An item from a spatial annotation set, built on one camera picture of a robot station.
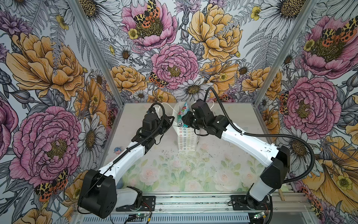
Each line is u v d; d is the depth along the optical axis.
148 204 0.74
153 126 0.66
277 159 0.44
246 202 0.67
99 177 0.43
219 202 0.76
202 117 0.56
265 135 1.08
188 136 0.79
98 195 0.41
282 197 0.76
